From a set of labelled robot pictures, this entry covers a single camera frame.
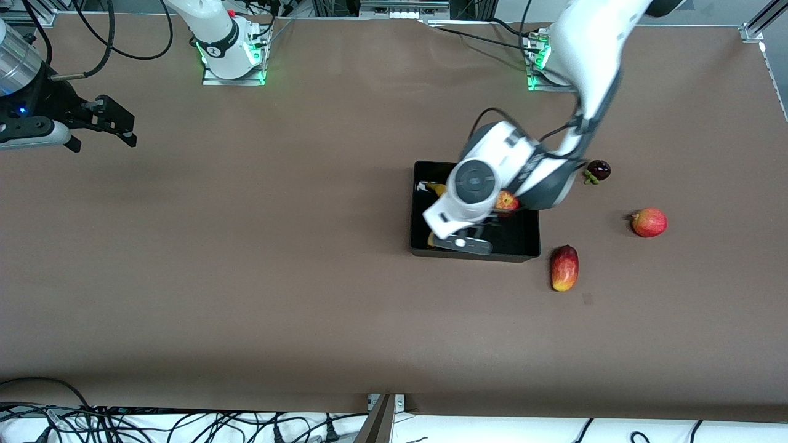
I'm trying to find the black rectangular box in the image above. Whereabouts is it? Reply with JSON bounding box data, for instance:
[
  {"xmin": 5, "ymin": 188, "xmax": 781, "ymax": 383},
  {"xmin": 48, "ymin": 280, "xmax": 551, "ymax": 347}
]
[{"xmin": 409, "ymin": 161, "xmax": 542, "ymax": 263}]

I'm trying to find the yellow banana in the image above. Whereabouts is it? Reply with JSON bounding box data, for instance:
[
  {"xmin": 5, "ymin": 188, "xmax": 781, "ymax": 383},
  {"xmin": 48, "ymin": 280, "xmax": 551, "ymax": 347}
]
[{"xmin": 427, "ymin": 182, "xmax": 449, "ymax": 248}]

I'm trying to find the red yellow mango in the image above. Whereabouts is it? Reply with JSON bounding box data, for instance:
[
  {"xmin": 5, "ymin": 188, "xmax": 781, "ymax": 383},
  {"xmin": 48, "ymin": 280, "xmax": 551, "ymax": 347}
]
[{"xmin": 550, "ymin": 245, "xmax": 579, "ymax": 292}]

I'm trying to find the dark purple mangosteen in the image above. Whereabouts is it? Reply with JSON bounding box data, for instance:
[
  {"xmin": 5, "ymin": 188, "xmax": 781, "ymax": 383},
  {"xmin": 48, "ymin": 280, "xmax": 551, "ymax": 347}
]
[{"xmin": 583, "ymin": 159, "xmax": 612, "ymax": 185}]

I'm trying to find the red pomegranate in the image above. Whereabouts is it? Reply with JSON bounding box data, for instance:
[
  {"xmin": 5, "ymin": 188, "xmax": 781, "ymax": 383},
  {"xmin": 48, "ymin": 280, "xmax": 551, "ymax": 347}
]
[{"xmin": 630, "ymin": 207, "xmax": 668, "ymax": 238}]

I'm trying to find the white power strip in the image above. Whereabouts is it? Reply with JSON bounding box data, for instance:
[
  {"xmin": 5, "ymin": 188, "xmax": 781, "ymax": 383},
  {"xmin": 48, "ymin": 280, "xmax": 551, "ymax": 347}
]
[{"xmin": 360, "ymin": 0, "xmax": 450, "ymax": 20}]

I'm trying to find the diagonal aluminium profile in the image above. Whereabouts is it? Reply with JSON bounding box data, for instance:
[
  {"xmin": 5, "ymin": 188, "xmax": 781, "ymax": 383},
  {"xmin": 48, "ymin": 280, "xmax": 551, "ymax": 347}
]
[{"xmin": 747, "ymin": 0, "xmax": 788, "ymax": 29}]

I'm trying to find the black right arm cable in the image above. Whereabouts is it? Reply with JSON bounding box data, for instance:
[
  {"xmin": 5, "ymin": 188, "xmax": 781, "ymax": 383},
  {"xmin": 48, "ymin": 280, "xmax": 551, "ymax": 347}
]
[{"xmin": 25, "ymin": 0, "xmax": 174, "ymax": 81}]

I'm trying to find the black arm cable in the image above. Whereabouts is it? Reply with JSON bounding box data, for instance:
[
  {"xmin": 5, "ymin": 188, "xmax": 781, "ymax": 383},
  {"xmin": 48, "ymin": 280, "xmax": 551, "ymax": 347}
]
[
  {"xmin": 470, "ymin": 108, "xmax": 585, "ymax": 162},
  {"xmin": 25, "ymin": 0, "xmax": 174, "ymax": 81}
]

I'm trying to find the aluminium frame corner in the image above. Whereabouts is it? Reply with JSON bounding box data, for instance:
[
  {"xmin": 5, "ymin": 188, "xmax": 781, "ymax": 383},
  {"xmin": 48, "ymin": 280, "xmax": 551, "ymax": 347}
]
[{"xmin": 0, "ymin": 9, "xmax": 57, "ymax": 28}]

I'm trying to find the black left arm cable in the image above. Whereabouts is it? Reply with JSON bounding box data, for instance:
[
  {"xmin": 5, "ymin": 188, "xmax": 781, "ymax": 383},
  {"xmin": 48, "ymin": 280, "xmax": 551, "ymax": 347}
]
[{"xmin": 470, "ymin": 108, "xmax": 585, "ymax": 162}]

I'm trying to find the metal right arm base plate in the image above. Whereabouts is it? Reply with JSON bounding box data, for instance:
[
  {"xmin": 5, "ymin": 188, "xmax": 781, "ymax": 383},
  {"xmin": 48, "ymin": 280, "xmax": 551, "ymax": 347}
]
[{"xmin": 202, "ymin": 37, "xmax": 267, "ymax": 86}]

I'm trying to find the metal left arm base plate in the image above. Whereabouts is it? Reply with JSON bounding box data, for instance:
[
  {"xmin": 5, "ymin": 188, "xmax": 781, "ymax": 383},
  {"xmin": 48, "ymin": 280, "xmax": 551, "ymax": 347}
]
[{"xmin": 526, "ymin": 31, "xmax": 593, "ymax": 93}]

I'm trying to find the long black base cable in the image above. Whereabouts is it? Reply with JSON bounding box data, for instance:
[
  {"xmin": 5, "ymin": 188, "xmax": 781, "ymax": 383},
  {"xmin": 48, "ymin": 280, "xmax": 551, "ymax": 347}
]
[{"xmin": 425, "ymin": 23, "xmax": 544, "ymax": 52}]

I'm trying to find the short black base cable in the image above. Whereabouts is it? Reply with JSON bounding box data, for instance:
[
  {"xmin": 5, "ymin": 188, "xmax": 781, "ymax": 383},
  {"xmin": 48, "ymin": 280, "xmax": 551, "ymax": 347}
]
[{"xmin": 489, "ymin": 17, "xmax": 535, "ymax": 39}]

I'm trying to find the grey metal post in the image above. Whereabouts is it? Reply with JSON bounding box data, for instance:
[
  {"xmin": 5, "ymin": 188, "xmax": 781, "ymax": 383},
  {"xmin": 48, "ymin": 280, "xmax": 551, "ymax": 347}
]
[{"xmin": 353, "ymin": 394, "xmax": 395, "ymax": 443}]

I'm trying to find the black looping floor cable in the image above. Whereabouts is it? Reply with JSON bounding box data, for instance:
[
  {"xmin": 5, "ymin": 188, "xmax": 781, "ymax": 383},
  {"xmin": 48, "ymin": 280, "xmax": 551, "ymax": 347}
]
[{"xmin": 0, "ymin": 377, "xmax": 94, "ymax": 420}]

